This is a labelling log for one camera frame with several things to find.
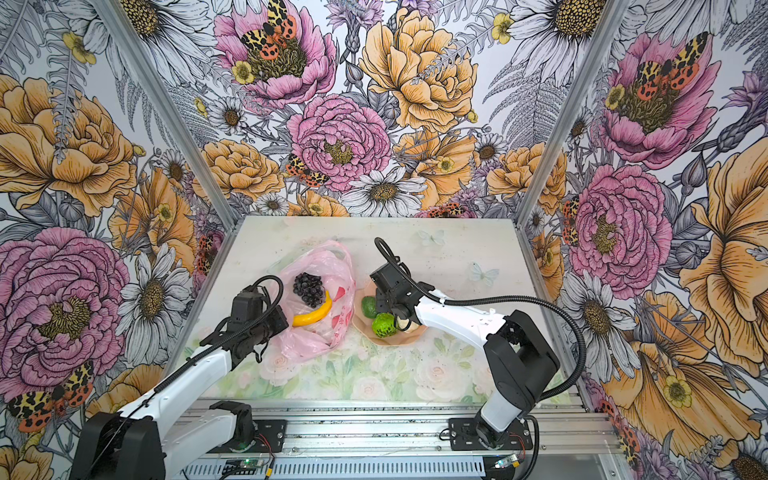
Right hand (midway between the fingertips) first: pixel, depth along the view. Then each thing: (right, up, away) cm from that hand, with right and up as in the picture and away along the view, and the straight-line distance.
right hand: (388, 305), depth 88 cm
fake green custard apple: (-1, -5, -3) cm, 6 cm away
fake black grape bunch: (-25, +4, +9) cm, 27 cm away
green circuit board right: (+28, -34, -16) cm, 47 cm away
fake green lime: (-6, -1, +2) cm, 6 cm away
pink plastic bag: (-18, +12, +8) cm, 23 cm away
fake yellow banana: (-22, -4, +5) cm, 23 cm away
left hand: (-30, -6, 0) cm, 30 cm away
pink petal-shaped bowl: (-8, -6, +2) cm, 10 cm away
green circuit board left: (-34, -34, -17) cm, 51 cm away
